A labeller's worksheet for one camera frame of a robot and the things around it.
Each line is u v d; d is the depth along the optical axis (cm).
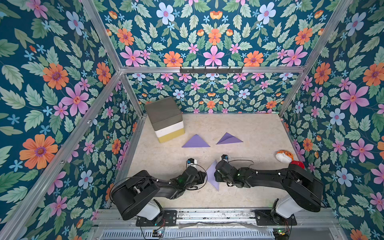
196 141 100
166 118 89
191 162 81
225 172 68
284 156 89
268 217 72
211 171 87
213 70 94
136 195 45
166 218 74
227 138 98
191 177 68
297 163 90
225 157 80
